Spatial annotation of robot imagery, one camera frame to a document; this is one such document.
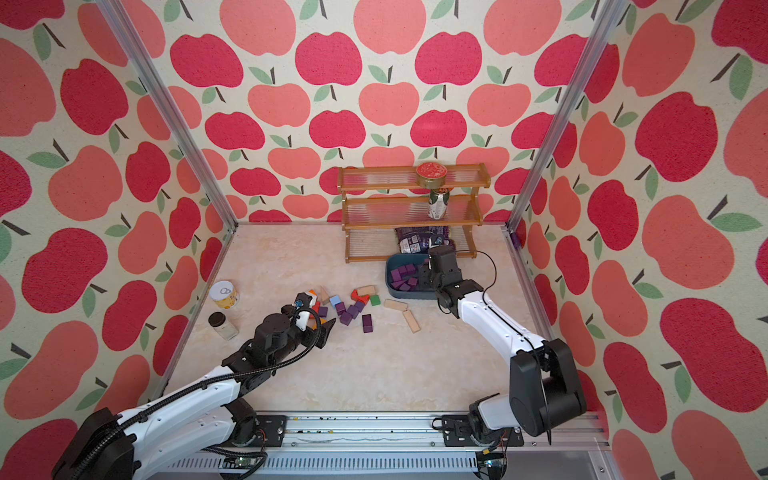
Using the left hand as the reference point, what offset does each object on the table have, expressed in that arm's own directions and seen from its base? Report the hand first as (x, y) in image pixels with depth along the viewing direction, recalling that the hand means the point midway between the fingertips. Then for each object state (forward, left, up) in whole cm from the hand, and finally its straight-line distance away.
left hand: (321, 317), depth 82 cm
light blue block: (+11, -2, -9) cm, 14 cm away
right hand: (+13, -32, +4) cm, 35 cm away
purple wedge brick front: (+21, -22, -8) cm, 31 cm away
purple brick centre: (+4, -12, -11) cm, 17 cm away
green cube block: (+12, -15, -11) cm, 22 cm away
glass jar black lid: (0, +29, -3) cm, 29 cm away
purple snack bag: (+33, -31, -3) cm, 45 cm away
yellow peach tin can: (+12, +34, -8) cm, 37 cm away
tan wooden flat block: (+11, -22, -12) cm, 27 cm away
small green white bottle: (+35, -35, +13) cm, 52 cm away
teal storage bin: (+22, -24, -9) cm, 34 cm away
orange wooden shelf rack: (+51, -19, -6) cm, 55 cm away
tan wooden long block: (+4, -26, -11) cm, 29 cm away
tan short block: (+16, -12, -11) cm, 23 cm away
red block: (+13, -11, -11) cm, 20 cm away
